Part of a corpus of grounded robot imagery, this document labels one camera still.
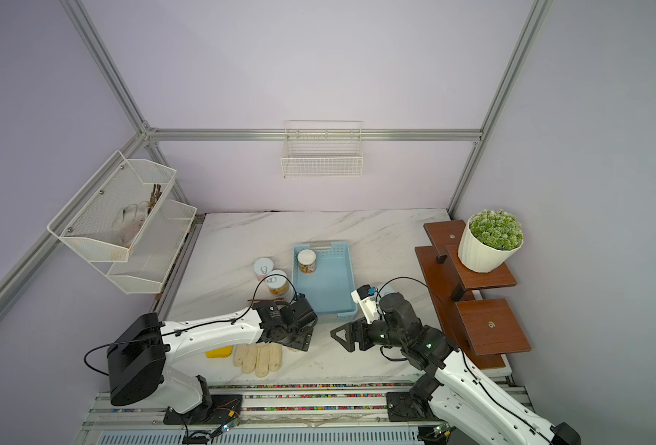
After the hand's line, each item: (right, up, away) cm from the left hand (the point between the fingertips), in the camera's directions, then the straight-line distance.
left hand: (295, 339), depth 82 cm
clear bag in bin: (-48, +35, -4) cm, 60 cm away
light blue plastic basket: (+9, +12, +16) cm, 22 cm away
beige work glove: (-11, -6, 0) cm, 12 cm away
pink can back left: (-14, +20, +15) cm, 29 cm away
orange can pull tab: (-7, +14, +10) cm, 19 cm away
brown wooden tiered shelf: (+50, +6, -9) cm, 51 cm away
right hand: (+15, +5, -10) cm, 18 cm away
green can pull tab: (+24, +18, -22) cm, 37 cm away
